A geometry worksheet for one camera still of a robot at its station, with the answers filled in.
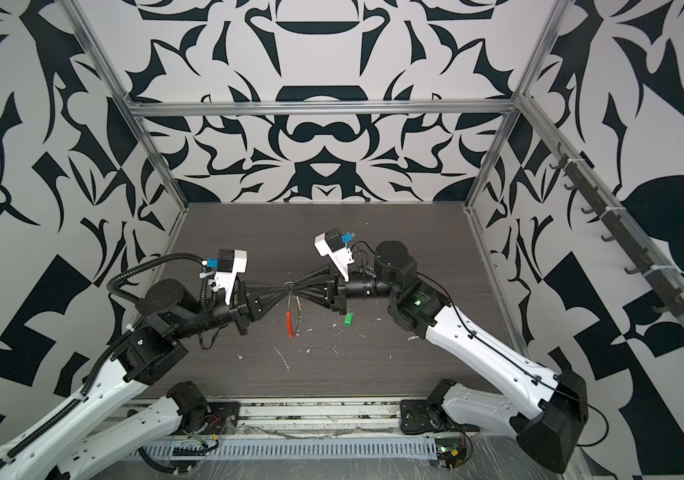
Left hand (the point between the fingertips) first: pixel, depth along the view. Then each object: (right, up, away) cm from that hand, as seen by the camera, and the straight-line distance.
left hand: (288, 285), depth 55 cm
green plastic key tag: (+12, -16, +36) cm, 41 cm away
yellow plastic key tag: (+2, -4, +2) cm, 4 cm away
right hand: (+2, -1, 0) cm, 2 cm away
